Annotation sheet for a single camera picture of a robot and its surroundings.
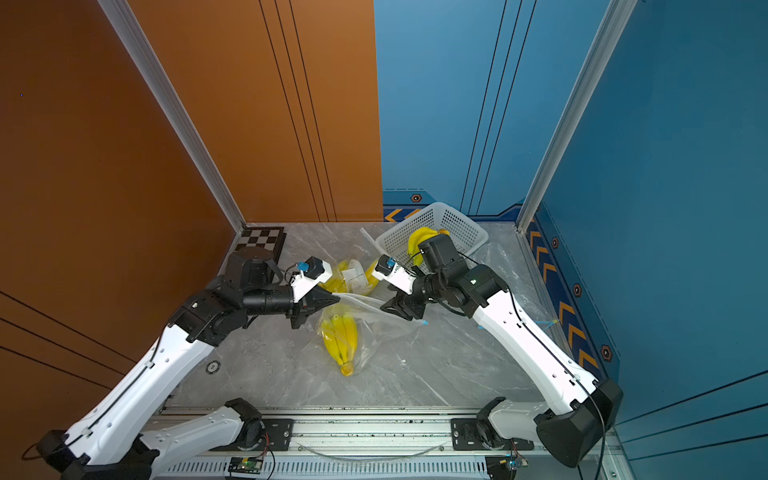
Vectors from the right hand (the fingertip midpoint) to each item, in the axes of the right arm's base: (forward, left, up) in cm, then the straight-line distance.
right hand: (391, 293), depth 69 cm
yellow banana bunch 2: (+18, +7, -21) cm, 28 cm away
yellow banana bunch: (+35, -8, -18) cm, 40 cm away
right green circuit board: (-30, -29, -27) cm, 49 cm away
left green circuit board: (-31, +35, -29) cm, 55 cm away
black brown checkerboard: (+39, +47, -22) cm, 65 cm away
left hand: (-2, +12, +4) cm, 13 cm away
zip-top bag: (0, +5, -19) cm, 20 cm away
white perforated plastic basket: (+39, -27, -20) cm, 51 cm away
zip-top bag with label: (+25, +13, -14) cm, 32 cm away
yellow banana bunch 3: (-2, +15, -20) cm, 25 cm away
